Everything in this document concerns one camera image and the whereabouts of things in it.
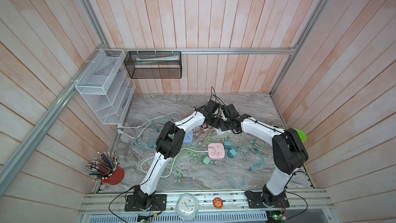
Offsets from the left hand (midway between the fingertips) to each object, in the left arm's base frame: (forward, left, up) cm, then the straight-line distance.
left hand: (214, 124), depth 100 cm
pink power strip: (-19, +1, +1) cm, 19 cm away
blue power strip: (-10, +17, +1) cm, 20 cm away
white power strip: (-6, -2, +1) cm, 7 cm away
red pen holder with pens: (-31, +57, +9) cm, 65 cm away
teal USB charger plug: (-15, -6, 0) cm, 16 cm away
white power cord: (+2, +45, -2) cm, 45 cm away
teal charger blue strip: (-20, -9, 0) cm, 21 cm away
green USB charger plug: (-24, +6, -1) cm, 25 cm away
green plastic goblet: (-16, -44, +13) cm, 49 cm away
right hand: (-2, -5, +4) cm, 7 cm away
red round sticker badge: (-45, +2, -1) cm, 45 cm away
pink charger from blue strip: (-4, +7, +1) cm, 8 cm away
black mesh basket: (+34, +41, +23) cm, 58 cm away
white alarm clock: (-47, +17, +1) cm, 49 cm away
